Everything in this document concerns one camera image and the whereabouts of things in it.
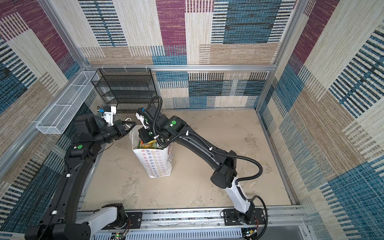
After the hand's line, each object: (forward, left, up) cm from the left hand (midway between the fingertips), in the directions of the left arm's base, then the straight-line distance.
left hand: (135, 121), depth 69 cm
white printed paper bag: (-11, -9, -18) cm, 23 cm away
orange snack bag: (-2, -5, -16) cm, 17 cm away
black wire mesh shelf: (+45, +19, -17) cm, 52 cm away
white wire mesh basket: (+3, +38, -1) cm, 38 cm away
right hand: (-4, -2, -7) cm, 8 cm away
